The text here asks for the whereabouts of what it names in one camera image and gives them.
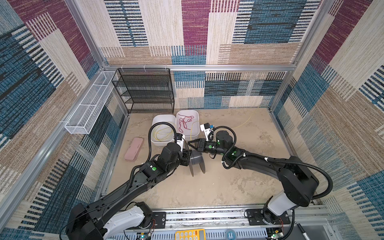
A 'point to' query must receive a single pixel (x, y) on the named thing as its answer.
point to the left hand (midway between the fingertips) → (189, 149)
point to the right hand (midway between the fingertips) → (188, 145)
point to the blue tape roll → (234, 233)
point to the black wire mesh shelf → (148, 89)
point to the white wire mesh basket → (82, 120)
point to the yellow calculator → (194, 234)
